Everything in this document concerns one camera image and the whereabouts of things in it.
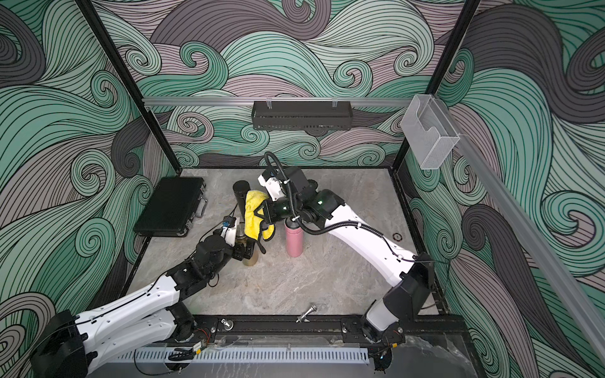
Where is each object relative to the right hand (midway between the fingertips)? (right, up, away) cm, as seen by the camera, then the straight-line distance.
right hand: (253, 213), depth 68 cm
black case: (-42, -1, +33) cm, 53 cm away
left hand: (-5, -7, +12) cm, 15 cm away
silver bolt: (+18, -32, +8) cm, 38 cm away
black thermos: (-8, +7, +17) cm, 21 cm away
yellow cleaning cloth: (0, +4, -2) cm, 5 cm away
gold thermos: (-4, -8, +5) cm, 10 cm away
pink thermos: (+12, -8, +10) cm, 18 cm away
